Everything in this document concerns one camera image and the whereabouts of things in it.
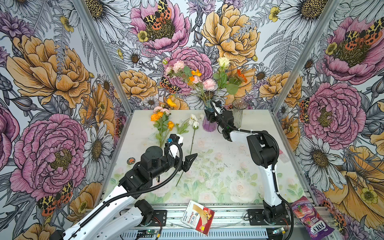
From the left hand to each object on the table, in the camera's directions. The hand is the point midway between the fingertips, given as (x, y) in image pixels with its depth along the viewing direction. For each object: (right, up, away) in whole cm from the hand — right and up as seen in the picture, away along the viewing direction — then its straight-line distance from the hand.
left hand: (187, 153), depth 68 cm
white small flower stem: (+2, +15, +39) cm, 42 cm away
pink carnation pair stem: (+10, +36, +23) cm, 44 cm away
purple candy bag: (+56, -29, +5) cm, 63 cm away
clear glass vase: (+32, +25, +33) cm, 52 cm away
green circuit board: (-18, -37, +2) cm, 42 cm away
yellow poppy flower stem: (+3, +39, +21) cm, 44 cm away
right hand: (+13, +23, +33) cm, 42 cm away
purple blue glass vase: (+12, +12, +37) cm, 41 cm away
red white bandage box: (+5, -30, +3) cm, 31 cm away
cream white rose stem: (+20, +43, +26) cm, 54 cm away
